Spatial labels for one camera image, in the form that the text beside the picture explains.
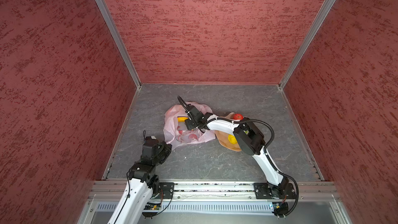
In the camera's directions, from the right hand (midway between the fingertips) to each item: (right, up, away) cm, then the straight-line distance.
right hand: (190, 124), depth 98 cm
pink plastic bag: (-7, -3, -11) cm, 14 cm away
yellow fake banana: (-5, +4, -6) cm, 9 cm away
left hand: (-8, -10, -15) cm, 20 cm away
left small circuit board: (-15, -34, -27) cm, 46 cm away
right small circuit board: (+46, -36, -26) cm, 64 cm away
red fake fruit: (+30, +6, -6) cm, 31 cm away
